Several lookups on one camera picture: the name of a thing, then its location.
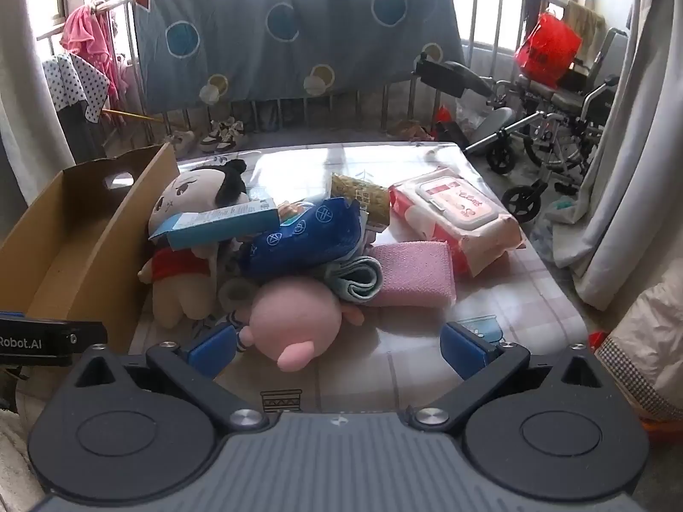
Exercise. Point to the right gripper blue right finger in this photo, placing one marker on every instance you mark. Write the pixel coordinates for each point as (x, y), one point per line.
(469, 346)

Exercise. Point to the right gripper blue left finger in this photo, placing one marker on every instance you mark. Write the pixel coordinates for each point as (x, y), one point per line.
(212, 351)

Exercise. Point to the black-haired plush doll red top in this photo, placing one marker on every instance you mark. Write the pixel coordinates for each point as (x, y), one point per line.
(184, 282)

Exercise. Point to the pink round plush toy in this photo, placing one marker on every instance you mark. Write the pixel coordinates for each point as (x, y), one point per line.
(295, 319)

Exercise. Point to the light blue towel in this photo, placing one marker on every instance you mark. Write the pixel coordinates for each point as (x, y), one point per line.
(356, 281)

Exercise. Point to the gold patterned snack box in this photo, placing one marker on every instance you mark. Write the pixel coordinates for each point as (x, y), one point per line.
(374, 199)

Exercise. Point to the brown cardboard box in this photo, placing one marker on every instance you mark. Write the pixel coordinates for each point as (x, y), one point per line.
(76, 252)

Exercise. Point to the red white wipes pack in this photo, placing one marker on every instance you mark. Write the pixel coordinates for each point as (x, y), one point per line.
(443, 206)

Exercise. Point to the right beige curtain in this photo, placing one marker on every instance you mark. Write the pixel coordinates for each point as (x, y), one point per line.
(635, 179)

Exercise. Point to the white sneakers pair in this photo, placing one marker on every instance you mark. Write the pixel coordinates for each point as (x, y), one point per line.
(223, 137)

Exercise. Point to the black wheelchair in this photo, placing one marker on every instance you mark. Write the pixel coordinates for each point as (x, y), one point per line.
(559, 127)

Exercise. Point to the small red bag on floor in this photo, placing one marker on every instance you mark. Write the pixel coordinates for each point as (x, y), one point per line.
(441, 117)

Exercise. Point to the yellow broom stick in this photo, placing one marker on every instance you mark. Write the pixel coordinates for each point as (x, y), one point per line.
(131, 115)

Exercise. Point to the polka dot hanging cloth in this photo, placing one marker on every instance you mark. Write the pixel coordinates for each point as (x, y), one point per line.
(72, 80)

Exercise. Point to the red plastic bag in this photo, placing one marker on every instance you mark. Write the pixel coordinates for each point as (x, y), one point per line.
(547, 52)

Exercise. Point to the pink hanging garment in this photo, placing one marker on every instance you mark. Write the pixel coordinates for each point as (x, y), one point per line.
(86, 33)

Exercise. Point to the blue patterned hanging blanket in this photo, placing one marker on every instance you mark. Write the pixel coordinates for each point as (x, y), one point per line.
(199, 52)

